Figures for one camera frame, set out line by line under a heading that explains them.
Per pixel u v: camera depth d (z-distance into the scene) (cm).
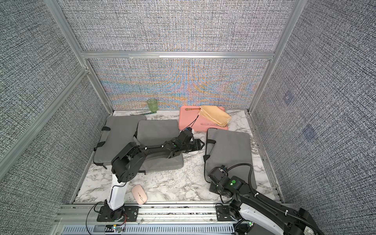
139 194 78
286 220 44
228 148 96
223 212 74
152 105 116
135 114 117
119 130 105
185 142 75
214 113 118
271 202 48
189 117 120
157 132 105
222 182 62
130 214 73
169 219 73
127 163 52
